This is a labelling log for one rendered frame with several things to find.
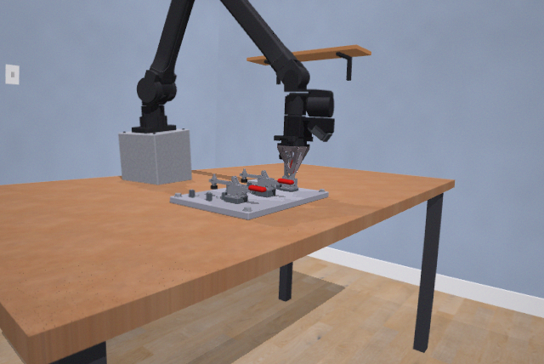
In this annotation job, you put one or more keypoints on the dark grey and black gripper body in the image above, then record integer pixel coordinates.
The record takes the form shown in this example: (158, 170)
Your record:
(291, 140)

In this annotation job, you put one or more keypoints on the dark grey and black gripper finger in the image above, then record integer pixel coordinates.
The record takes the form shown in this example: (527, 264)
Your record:
(304, 152)
(297, 151)

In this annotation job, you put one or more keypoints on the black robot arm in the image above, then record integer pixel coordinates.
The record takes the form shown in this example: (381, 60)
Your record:
(159, 80)

